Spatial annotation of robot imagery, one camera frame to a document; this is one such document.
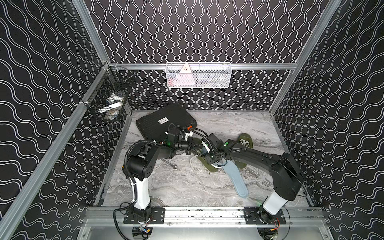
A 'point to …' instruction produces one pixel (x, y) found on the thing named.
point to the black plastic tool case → (156, 126)
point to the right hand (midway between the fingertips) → (209, 156)
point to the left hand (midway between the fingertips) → (203, 144)
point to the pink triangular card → (185, 77)
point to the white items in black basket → (113, 105)
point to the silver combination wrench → (173, 165)
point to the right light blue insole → (233, 172)
